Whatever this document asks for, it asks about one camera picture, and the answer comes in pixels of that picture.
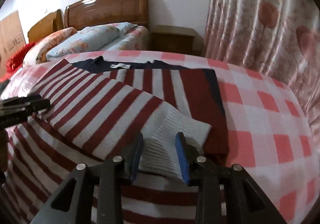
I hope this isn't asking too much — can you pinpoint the red white striped navy sweater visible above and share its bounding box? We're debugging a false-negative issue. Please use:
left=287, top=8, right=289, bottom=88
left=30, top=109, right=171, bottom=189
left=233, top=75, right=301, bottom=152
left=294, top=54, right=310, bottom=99
left=1, top=60, right=229, bottom=223

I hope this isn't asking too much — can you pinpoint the person's left hand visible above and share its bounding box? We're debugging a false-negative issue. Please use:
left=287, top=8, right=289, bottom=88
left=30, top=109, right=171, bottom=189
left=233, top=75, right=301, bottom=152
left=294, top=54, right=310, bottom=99
left=0, top=129, right=9, bottom=173

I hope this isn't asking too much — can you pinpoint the red blanket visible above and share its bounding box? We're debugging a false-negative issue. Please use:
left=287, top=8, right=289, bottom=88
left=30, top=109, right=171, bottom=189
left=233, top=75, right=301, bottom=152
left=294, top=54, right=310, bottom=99
left=1, top=42, right=36, bottom=83

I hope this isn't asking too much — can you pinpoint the orange floral pillow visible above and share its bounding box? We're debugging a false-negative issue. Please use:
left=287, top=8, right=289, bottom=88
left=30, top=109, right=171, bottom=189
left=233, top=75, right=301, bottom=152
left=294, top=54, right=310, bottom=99
left=22, top=27, right=77, bottom=68

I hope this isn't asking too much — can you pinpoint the light wooden wardrobe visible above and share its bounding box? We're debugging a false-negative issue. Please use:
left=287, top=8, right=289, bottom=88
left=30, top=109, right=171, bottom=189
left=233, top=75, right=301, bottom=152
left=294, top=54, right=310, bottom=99
left=0, top=11, right=25, bottom=77

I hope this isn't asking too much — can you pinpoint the pink white checkered bedsheet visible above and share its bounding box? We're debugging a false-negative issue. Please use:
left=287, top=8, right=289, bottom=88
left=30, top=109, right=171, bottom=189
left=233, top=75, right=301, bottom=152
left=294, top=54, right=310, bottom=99
left=1, top=50, right=319, bottom=223

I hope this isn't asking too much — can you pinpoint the light wooden headboard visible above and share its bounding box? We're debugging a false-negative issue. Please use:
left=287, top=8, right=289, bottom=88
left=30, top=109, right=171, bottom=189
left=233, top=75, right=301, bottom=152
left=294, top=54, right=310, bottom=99
left=28, top=10, right=64, bottom=43

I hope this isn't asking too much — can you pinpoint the light blue floral pillow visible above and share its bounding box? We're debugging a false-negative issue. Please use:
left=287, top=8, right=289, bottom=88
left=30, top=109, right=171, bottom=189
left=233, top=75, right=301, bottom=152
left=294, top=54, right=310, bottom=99
left=46, top=22, right=137, bottom=61

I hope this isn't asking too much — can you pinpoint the floral mattress sheet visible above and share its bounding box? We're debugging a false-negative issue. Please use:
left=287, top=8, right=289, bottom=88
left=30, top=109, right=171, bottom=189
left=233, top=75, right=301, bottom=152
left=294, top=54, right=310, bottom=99
left=99, top=22, right=151, bottom=51

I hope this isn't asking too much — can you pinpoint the dark wooden nightstand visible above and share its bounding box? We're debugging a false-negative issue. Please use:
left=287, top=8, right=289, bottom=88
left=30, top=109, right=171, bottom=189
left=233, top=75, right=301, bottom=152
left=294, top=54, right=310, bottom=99
left=150, top=25, right=201, bottom=56

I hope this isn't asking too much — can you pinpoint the dark wooden headboard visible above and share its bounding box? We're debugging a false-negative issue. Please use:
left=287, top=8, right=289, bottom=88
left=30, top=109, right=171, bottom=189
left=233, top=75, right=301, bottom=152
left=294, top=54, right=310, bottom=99
left=64, top=0, right=149, bottom=30

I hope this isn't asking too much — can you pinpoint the pink floral curtain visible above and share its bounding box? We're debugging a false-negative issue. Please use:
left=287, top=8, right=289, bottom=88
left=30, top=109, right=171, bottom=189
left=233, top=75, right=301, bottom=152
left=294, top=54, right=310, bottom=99
left=203, top=0, right=319, bottom=137

